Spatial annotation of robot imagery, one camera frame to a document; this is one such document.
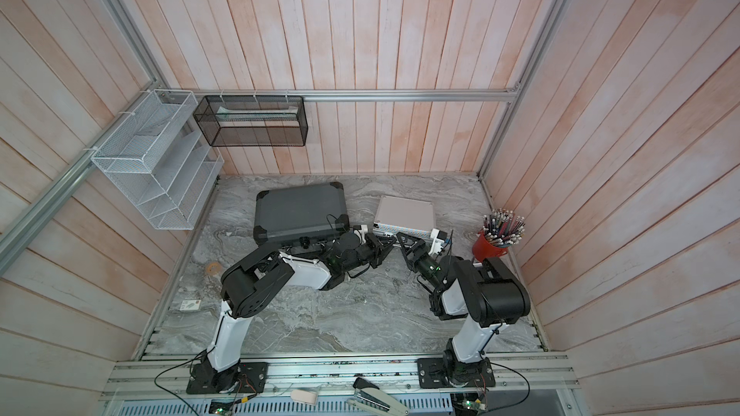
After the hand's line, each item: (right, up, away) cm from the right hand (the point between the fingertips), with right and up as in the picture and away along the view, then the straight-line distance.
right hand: (397, 240), depth 86 cm
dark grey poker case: (-32, +8, +10) cm, 35 cm away
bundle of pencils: (+33, +4, 0) cm, 33 cm away
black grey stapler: (-9, -36, -17) cm, 41 cm away
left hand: (+1, -1, +1) cm, 2 cm away
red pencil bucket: (+32, -5, +15) cm, 36 cm away
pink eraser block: (-25, -36, -17) cm, 47 cm away
